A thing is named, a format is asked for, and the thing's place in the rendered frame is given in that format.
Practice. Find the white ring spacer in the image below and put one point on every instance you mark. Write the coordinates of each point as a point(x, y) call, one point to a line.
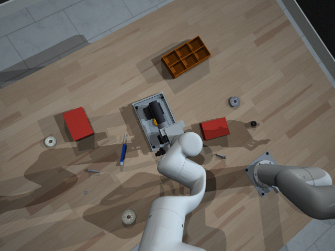
point(132, 216)

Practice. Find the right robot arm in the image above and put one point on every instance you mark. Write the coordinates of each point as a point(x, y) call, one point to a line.
point(296, 184)

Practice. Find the brown compartment tray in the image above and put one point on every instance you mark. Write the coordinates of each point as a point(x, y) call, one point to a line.
point(185, 57)

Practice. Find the blue screwdriver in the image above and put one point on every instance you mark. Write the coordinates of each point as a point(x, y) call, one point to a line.
point(123, 153)

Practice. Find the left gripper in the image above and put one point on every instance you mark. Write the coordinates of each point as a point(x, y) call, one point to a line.
point(163, 150)

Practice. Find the red rectangular block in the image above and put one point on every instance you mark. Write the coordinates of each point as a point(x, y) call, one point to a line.
point(78, 123)
point(214, 128)

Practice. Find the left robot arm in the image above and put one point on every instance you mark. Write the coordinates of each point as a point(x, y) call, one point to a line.
point(165, 223)

